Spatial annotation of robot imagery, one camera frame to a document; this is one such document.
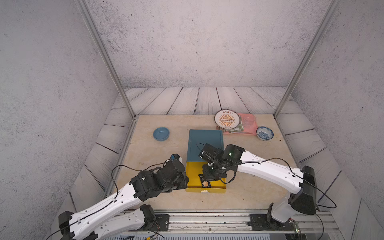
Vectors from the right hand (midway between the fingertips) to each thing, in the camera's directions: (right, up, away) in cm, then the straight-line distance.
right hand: (206, 179), depth 71 cm
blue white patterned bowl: (+44, +20, +37) cm, 61 cm away
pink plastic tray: (+36, +21, +40) cm, 57 cm away
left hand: (-6, -1, -2) cm, 7 cm away
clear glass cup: (+34, +29, +41) cm, 60 cm away
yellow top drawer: (-6, +3, +6) cm, 9 cm away
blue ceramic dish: (-30, +19, +37) cm, 51 cm away
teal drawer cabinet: (-4, +18, +8) cm, 20 cm away
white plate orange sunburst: (+19, +30, +45) cm, 57 cm away
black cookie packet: (-1, -2, -1) cm, 2 cm away
